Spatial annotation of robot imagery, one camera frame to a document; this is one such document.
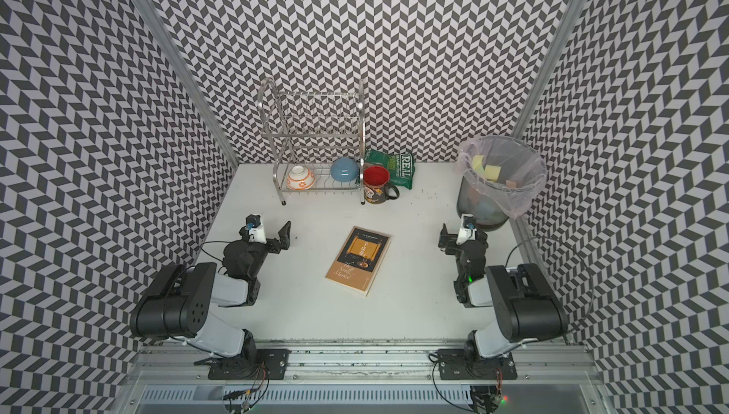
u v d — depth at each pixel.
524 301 0.46
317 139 1.15
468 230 0.77
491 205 0.84
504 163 0.91
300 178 1.02
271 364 0.73
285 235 0.84
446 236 0.84
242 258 0.69
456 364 0.74
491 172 0.96
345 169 1.07
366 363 0.75
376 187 0.99
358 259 0.91
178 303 0.46
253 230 0.76
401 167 1.15
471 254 0.70
